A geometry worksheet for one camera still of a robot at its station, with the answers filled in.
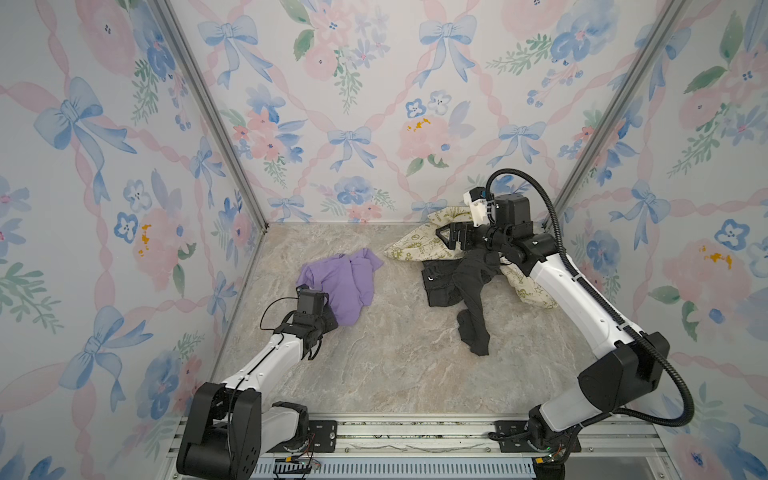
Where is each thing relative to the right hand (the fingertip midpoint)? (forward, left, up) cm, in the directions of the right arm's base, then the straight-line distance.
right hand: (449, 228), depth 78 cm
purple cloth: (-1, +29, -23) cm, 37 cm away
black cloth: (0, -7, -25) cm, 26 cm away
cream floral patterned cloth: (+20, +4, -29) cm, 35 cm away
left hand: (-13, +34, -24) cm, 43 cm away
